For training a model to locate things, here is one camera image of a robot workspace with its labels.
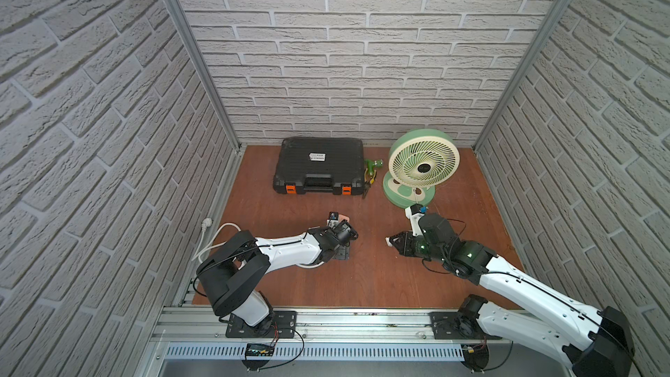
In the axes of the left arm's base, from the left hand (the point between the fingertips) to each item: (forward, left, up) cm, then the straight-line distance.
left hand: (333, 240), depth 91 cm
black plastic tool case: (+30, +6, +5) cm, 31 cm away
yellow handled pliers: (+25, -14, +1) cm, 28 cm away
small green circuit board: (-32, +21, -3) cm, 38 cm away
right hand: (-6, -18, +13) cm, 23 cm away
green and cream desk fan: (+16, -28, +25) cm, 41 cm away
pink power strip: (+8, -3, +2) cm, 9 cm away
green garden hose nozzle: (+33, -16, +3) cm, 37 cm away
